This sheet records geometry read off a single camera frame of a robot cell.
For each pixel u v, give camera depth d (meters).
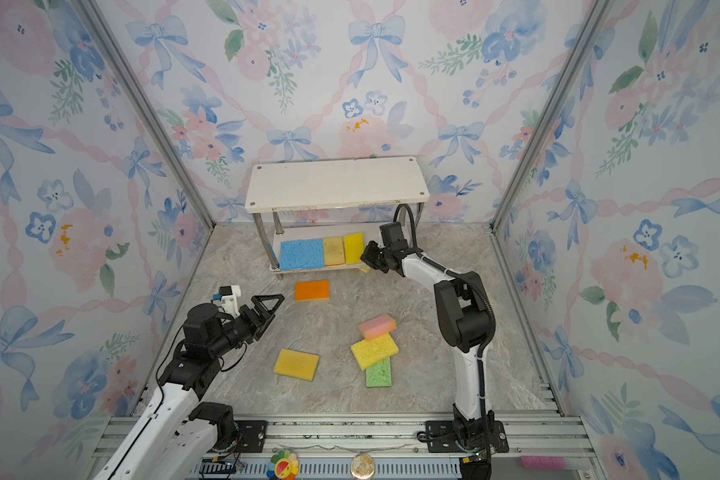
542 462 0.68
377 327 0.88
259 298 0.69
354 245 1.03
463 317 0.55
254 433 0.75
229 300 0.71
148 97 0.85
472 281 0.57
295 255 1.02
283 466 0.69
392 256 0.78
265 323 0.67
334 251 1.01
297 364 0.85
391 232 0.80
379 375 0.82
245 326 0.68
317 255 1.00
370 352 0.85
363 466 0.70
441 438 0.73
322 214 1.20
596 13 0.69
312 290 1.01
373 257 0.89
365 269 1.06
